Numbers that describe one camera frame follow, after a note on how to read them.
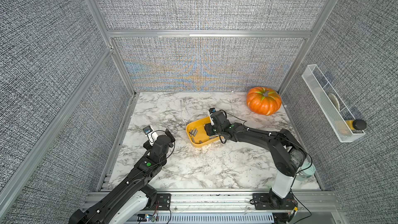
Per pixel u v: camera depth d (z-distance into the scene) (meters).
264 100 1.00
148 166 0.56
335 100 0.70
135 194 0.59
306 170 0.74
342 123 0.66
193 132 0.97
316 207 0.74
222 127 0.72
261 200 0.73
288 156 0.49
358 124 0.61
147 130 0.68
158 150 0.59
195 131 0.98
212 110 0.83
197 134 0.97
